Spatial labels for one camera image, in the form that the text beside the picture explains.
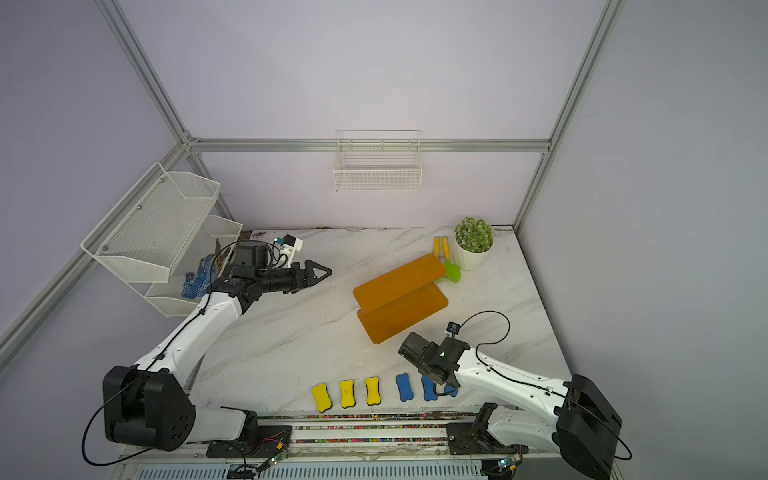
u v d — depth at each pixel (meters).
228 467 0.71
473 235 0.99
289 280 0.71
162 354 0.44
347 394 0.80
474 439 0.73
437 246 1.14
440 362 0.55
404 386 0.82
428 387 0.82
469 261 1.03
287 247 0.74
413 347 0.63
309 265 0.71
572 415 0.41
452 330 0.73
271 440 0.74
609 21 0.69
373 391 0.81
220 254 0.95
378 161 0.96
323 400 0.80
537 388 0.45
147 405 0.40
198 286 0.88
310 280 0.71
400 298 0.84
